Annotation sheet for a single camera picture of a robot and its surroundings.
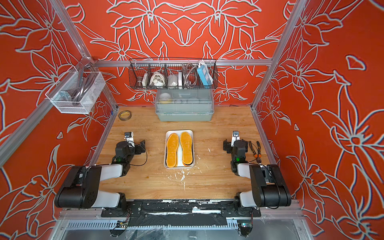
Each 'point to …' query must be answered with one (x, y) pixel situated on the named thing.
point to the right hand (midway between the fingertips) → (232, 138)
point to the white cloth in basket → (157, 80)
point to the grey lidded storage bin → (184, 105)
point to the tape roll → (125, 115)
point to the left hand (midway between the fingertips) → (137, 140)
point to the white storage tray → (179, 150)
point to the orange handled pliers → (258, 155)
